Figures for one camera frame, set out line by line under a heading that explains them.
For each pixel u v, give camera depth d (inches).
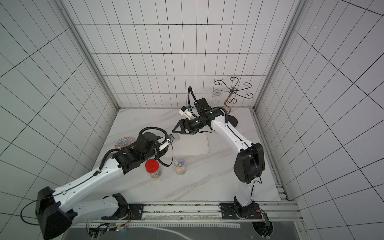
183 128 26.9
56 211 14.7
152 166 29.9
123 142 37.7
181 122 27.1
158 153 25.5
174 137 25.9
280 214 28.7
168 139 24.4
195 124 27.3
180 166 31.5
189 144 38.3
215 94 32.8
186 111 29.2
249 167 18.2
